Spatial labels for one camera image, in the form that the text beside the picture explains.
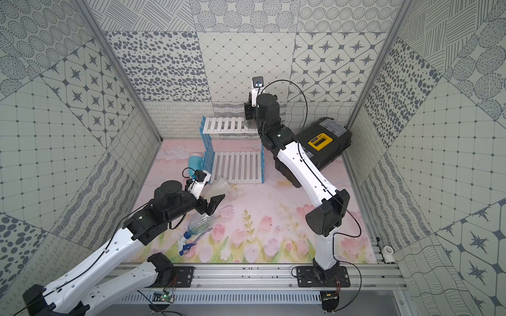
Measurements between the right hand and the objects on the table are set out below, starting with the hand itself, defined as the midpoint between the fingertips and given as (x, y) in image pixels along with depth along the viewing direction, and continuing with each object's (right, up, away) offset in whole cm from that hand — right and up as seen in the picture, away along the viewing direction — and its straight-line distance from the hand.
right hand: (254, 97), depth 72 cm
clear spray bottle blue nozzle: (-24, -52, +9) cm, 58 cm away
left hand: (-16, -32, -1) cm, 36 cm away
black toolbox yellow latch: (+35, -14, +26) cm, 46 cm away
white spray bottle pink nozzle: (-18, -37, +21) cm, 46 cm away
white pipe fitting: (+55, -63, +7) cm, 84 cm away
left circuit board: (-34, -74, -2) cm, 81 cm away
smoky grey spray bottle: (-2, -8, +11) cm, 14 cm away
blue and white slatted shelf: (-11, -28, +32) cm, 44 cm away
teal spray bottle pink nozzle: (-32, -24, +30) cm, 50 cm away
